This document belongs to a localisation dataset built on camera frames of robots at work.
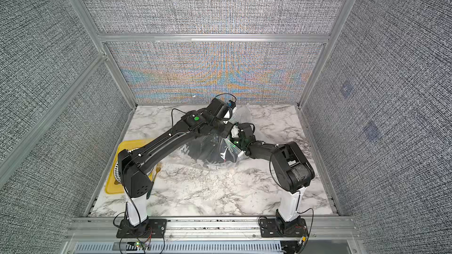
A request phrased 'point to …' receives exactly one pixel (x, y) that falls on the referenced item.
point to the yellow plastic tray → (111, 187)
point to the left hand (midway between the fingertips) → (232, 125)
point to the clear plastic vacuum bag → (236, 154)
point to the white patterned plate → (116, 169)
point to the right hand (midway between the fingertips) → (218, 137)
